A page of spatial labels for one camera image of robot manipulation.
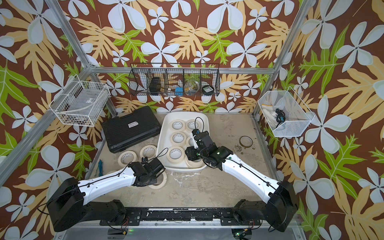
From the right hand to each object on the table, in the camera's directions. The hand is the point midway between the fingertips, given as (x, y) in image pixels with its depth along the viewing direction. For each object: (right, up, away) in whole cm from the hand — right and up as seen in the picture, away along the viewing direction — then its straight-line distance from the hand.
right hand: (187, 150), depth 79 cm
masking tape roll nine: (-9, -6, +19) cm, 21 cm away
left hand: (-20, -17, +6) cm, 27 cm away
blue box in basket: (-6, +35, +16) cm, 39 cm away
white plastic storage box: (-17, +2, +22) cm, 28 cm away
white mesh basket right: (+56, +18, -5) cm, 59 cm away
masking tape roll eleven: (+4, -10, +8) cm, 13 cm away
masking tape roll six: (+3, +14, +33) cm, 36 cm away
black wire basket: (-9, +44, +19) cm, 49 cm away
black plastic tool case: (-47, +9, +23) cm, 53 cm away
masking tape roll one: (-40, -7, +17) cm, 44 cm away
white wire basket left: (-57, +26, 0) cm, 63 cm away
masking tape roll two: (-26, -4, +20) cm, 33 cm away
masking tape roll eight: (-7, +4, +25) cm, 26 cm away
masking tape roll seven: (-15, -18, +3) cm, 24 cm away
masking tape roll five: (-9, +14, +33) cm, 37 cm away
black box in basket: (-22, +41, +20) cm, 50 cm away
